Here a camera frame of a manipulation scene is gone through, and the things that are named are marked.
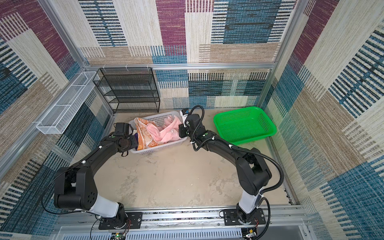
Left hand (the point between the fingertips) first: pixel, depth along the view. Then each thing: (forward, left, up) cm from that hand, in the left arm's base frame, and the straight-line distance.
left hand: (131, 140), depth 91 cm
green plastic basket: (+17, -70, -8) cm, 73 cm away
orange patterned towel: (-1, -8, +2) cm, 8 cm away
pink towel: (+1, -23, +6) cm, 24 cm away
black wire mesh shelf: (+38, +9, +8) cm, 40 cm away
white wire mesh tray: (-2, +27, +23) cm, 35 cm away
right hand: (+3, -29, +9) cm, 31 cm away
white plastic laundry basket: (-4, -15, -2) cm, 16 cm away
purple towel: (+1, -4, +4) cm, 6 cm away
